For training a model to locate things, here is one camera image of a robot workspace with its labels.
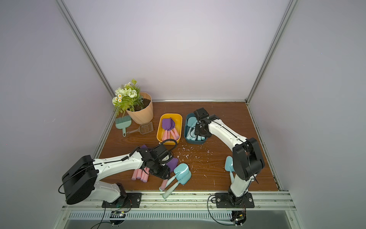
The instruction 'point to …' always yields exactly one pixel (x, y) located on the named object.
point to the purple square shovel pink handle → (176, 134)
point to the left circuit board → (117, 214)
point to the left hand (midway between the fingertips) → (169, 177)
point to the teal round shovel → (190, 122)
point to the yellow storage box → (178, 119)
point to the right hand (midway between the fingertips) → (200, 127)
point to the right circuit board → (238, 216)
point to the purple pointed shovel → (173, 135)
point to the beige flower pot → (144, 114)
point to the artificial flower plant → (127, 98)
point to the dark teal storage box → (198, 142)
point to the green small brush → (123, 122)
